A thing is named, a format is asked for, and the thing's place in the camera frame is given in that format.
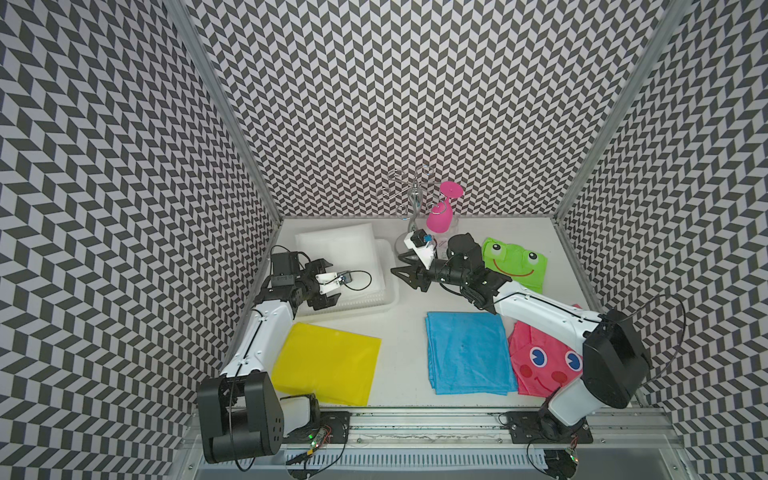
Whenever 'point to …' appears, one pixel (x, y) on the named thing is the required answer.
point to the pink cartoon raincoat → (542, 363)
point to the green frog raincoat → (524, 267)
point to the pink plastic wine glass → (439, 214)
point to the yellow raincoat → (337, 367)
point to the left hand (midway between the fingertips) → (328, 276)
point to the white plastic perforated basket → (383, 302)
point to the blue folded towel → (469, 353)
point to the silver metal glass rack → (410, 195)
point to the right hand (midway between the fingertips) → (397, 267)
